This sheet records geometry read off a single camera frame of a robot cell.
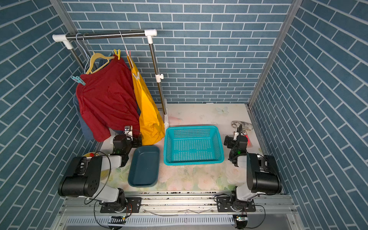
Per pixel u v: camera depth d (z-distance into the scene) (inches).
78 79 22.8
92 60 25.6
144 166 34.2
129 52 36.9
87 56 25.7
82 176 17.7
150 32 24.9
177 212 28.4
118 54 32.2
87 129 26.8
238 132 32.3
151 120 29.7
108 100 29.2
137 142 33.8
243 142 28.4
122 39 33.3
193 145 38.2
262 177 19.1
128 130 31.7
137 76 25.2
